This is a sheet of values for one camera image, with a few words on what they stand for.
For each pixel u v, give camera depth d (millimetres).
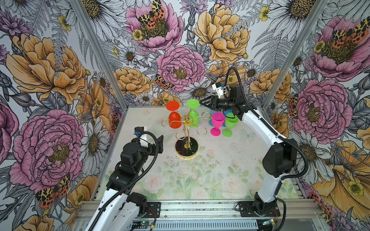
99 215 427
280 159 477
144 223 713
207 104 741
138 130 587
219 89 759
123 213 578
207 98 745
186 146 937
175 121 754
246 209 738
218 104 735
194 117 765
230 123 917
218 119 941
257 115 575
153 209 745
